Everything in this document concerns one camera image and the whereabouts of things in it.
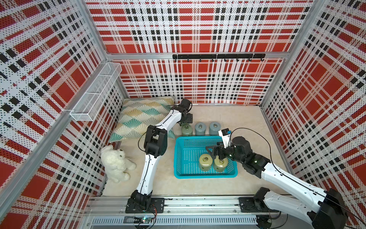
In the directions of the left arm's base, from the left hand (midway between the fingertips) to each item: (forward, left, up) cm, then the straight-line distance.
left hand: (187, 118), depth 104 cm
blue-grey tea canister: (-11, -9, +2) cm, 14 cm away
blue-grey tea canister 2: (-10, -19, +2) cm, 21 cm away
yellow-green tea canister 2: (-36, -20, +2) cm, 41 cm away
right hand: (-29, -15, +12) cm, 35 cm away
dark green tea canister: (-12, 0, +2) cm, 12 cm away
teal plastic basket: (-23, 0, -6) cm, 24 cm away
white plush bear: (-40, +34, +13) cm, 54 cm away
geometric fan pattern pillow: (-4, +33, +11) cm, 35 cm away
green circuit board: (-61, +22, -4) cm, 65 cm away
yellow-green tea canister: (-35, -11, +3) cm, 37 cm away
